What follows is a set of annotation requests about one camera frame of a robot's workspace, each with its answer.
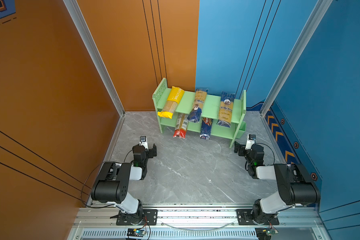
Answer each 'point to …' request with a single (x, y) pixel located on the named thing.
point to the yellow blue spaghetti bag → (195, 114)
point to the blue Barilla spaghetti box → (206, 129)
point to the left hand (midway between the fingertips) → (146, 143)
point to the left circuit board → (136, 232)
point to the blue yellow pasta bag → (226, 107)
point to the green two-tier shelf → (210, 109)
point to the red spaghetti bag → (180, 127)
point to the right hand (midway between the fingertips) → (242, 142)
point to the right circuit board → (265, 233)
